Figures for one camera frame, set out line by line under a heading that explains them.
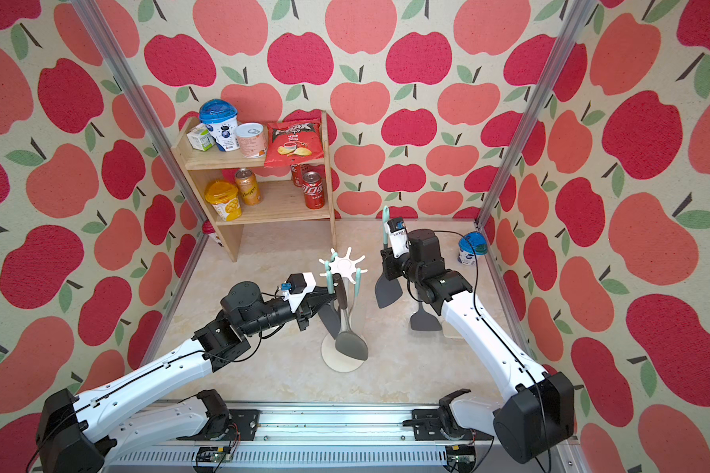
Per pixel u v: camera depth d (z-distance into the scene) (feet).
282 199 3.31
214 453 2.38
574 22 2.32
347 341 2.49
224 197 2.82
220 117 2.44
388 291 2.78
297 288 1.74
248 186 2.96
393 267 2.24
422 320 3.01
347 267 1.89
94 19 2.31
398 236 2.19
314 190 2.90
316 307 2.01
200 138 2.55
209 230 3.51
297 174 3.20
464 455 2.36
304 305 1.93
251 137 2.46
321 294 2.06
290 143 2.51
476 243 3.33
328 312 2.44
